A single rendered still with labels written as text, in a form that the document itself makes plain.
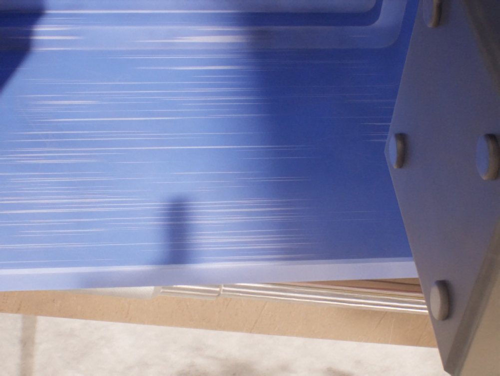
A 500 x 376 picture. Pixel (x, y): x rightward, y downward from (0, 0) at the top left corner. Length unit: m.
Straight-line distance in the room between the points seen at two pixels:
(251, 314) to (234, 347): 0.85
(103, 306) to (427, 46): 0.63
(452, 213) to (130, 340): 1.47
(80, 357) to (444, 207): 1.50
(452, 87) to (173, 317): 0.65
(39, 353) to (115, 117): 1.28
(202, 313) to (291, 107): 0.43
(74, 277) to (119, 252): 0.02
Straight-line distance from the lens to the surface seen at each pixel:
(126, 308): 0.78
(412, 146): 0.18
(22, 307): 0.78
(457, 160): 0.15
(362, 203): 0.35
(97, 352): 1.64
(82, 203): 0.34
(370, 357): 1.72
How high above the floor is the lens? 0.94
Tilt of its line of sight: 43 degrees down
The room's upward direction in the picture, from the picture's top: 172 degrees clockwise
